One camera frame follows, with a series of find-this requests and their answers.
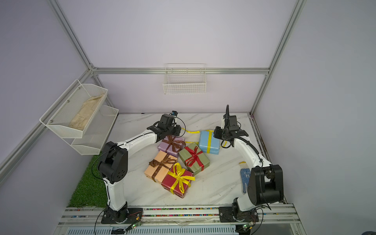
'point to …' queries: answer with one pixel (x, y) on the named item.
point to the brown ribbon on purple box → (176, 144)
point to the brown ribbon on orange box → (165, 160)
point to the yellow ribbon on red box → (178, 174)
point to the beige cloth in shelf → (81, 120)
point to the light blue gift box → (203, 140)
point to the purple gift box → (171, 145)
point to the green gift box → (184, 154)
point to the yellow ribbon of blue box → (210, 135)
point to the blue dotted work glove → (245, 176)
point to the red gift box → (169, 180)
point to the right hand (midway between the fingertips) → (217, 134)
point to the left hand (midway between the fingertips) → (179, 129)
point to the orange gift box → (163, 171)
